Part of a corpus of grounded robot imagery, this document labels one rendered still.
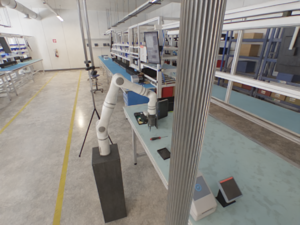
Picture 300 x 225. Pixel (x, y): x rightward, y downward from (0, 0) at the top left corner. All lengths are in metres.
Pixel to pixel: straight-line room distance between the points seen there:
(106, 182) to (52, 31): 11.75
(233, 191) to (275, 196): 0.30
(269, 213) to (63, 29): 12.56
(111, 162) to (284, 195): 1.20
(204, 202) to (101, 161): 0.90
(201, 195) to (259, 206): 0.34
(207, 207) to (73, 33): 12.30
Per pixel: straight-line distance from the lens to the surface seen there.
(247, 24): 0.97
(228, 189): 0.95
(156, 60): 2.73
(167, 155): 1.20
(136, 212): 2.09
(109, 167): 1.47
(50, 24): 12.71
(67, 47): 12.58
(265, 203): 1.13
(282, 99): 4.77
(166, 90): 3.40
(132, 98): 3.13
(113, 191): 1.70
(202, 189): 0.89
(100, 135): 1.38
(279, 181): 1.31
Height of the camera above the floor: 1.78
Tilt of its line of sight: 25 degrees down
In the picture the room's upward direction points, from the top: straight up
